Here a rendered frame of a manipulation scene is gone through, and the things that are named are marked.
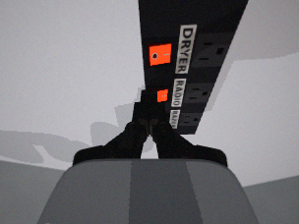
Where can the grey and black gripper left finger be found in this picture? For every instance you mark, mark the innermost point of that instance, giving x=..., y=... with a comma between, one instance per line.
x=129, y=144

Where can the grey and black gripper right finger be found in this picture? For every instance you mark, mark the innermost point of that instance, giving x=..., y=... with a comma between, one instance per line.
x=171, y=145

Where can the black power strip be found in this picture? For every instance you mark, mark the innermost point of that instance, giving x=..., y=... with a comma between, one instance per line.
x=184, y=45

